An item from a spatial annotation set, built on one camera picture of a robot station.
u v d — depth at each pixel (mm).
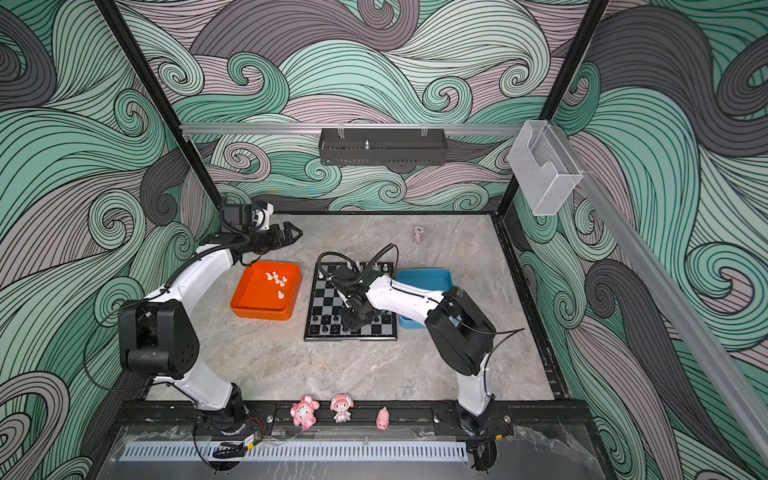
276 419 739
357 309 723
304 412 713
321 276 988
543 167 784
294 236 814
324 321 893
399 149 951
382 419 721
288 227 802
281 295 951
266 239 767
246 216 714
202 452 694
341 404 728
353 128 939
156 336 455
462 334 473
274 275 997
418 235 1069
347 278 703
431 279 987
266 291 964
